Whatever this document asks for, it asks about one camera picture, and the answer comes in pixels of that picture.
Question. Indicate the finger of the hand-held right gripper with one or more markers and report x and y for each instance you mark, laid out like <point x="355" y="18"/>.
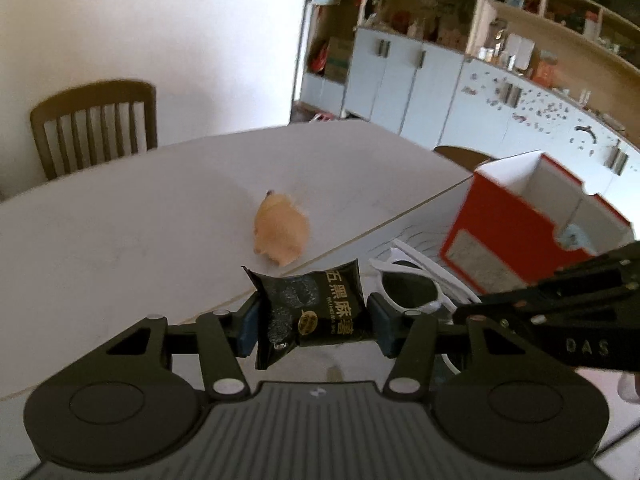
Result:
<point x="575" y="290"/>

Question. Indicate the white wall cabinet unit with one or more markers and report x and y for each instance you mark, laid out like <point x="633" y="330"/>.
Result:
<point x="400" y="80"/>

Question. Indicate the red cardboard shoe box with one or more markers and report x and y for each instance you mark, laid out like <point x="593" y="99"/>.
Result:
<point x="500" y="220"/>

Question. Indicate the cardboard box on shelf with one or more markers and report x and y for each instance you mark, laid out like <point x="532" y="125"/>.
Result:
<point x="340" y="60"/>

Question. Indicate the white sunglasses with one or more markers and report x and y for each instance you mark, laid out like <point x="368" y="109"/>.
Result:
<point x="407" y="285"/>

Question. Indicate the orange hamster toy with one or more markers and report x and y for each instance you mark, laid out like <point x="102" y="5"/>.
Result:
<point x="280" y="230"/>

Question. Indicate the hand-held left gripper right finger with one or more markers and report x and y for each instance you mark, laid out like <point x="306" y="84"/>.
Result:
<point x="382" y="325"/>

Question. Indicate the black snack packet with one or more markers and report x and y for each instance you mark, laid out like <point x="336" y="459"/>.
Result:
<point x="320" y="310"/>

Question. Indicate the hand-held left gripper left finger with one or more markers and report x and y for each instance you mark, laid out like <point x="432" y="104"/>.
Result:
<point x="248" y="327"/>

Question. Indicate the brown wooden chair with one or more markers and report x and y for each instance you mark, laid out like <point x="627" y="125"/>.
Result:
<point x="95" y="125"/>

